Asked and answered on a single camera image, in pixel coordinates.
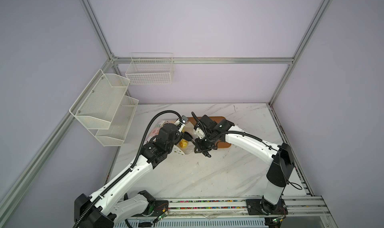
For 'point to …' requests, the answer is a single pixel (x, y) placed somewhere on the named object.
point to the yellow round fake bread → (183, 143)
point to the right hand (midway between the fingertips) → (194, 150)
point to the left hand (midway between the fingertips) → (172, 125)
